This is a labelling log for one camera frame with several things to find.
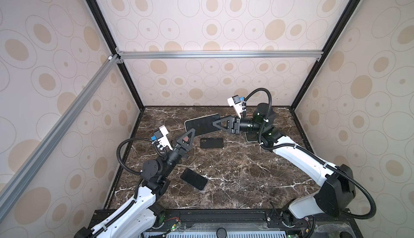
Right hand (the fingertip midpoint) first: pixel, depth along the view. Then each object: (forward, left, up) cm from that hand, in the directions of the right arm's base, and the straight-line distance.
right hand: (214, 127), depth 63 cm
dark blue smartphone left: (-8, +11, -34) cm, 36 cm away
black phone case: (+16, +1, -36) cm, 39 cm away
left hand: (-4, +6, +2) cm, 8 cm away
